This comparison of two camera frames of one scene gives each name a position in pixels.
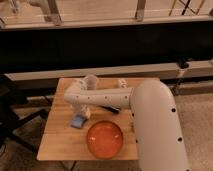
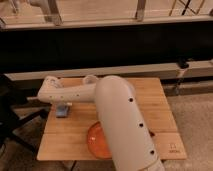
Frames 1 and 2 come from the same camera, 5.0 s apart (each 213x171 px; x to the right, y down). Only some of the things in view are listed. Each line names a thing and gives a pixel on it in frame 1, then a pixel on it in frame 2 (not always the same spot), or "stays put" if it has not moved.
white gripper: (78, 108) → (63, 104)
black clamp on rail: (182, 63) stays put
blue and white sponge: (77, 121) → (61, 111)
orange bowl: (105, 139) stays put
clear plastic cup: (91, 81) stays put
